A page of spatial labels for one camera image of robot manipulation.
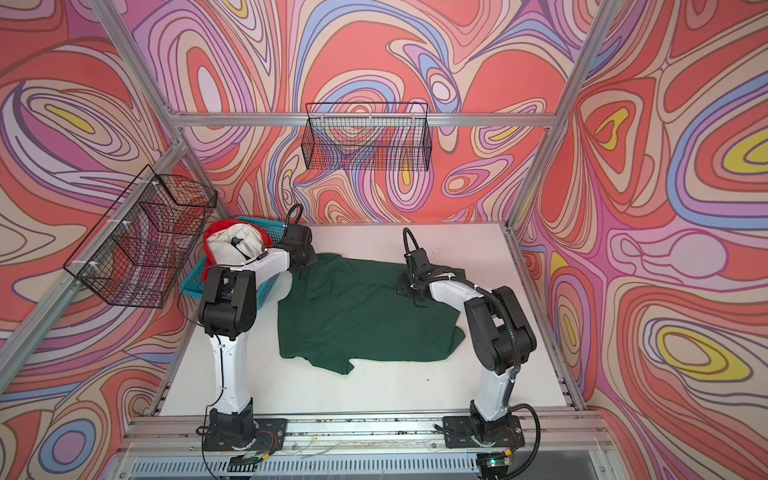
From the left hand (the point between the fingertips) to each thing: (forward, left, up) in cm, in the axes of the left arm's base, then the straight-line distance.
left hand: (313, 255), depth 107 cm
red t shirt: (0, +29, +15) cm, 32 cm away
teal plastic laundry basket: (-16, +35, +4) cm, 39 cm away
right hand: (-16, -33, -1) cm, 37 cm away
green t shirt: (-21, -12, -3) cm, 24 cm away
